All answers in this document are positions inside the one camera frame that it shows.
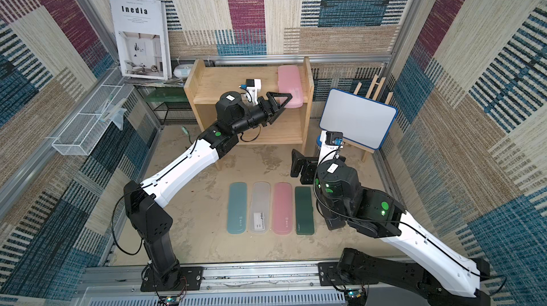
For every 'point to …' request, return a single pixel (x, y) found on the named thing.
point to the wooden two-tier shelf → (289, 127)
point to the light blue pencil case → (237, 208)
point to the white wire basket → (82, 134)
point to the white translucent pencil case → (260, 208)
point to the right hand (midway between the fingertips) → (307, 151)
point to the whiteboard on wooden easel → (364, 122)
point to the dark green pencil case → (304, 211)
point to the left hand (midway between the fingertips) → (288, 99)
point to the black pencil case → (335, 223)
